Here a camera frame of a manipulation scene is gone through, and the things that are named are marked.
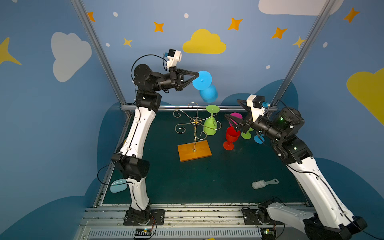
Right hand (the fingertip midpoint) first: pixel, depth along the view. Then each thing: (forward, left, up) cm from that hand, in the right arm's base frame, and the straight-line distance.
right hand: (235, 104), depth 57 cm
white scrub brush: (-14, -23, -48) cm, 55 cm away
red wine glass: (+9, -6, -33) cm, 35 cm away
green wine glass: (+8, +8, -23) cm, 25 cm away
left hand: (+5, +15, +9) cm, 18 cm away
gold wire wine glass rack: (+10, +12, -32) cm, 36 cm away
